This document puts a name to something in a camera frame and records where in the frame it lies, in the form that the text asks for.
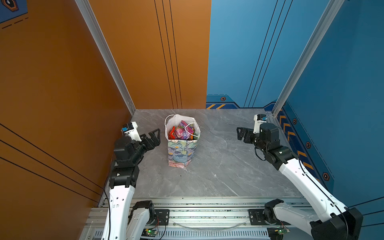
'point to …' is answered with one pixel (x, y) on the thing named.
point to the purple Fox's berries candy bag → (180, 133)
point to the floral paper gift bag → (181, 152)
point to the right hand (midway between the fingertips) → (243, 129)
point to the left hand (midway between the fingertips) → (152, 131)
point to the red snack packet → (171, 134)
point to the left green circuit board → (151, 232)
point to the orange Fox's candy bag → (192, 137)
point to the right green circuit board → (279, 232)
